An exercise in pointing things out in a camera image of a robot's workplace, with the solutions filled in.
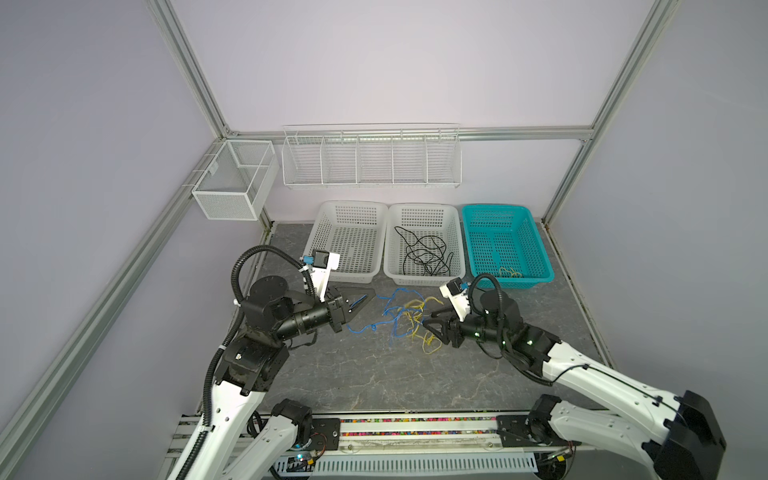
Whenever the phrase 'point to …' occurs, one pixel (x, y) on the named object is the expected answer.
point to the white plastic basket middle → (442, 220)
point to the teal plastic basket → (503, 240)
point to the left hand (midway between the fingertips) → (372, 300)
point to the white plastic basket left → (357, 232)
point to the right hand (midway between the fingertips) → (428, 321)
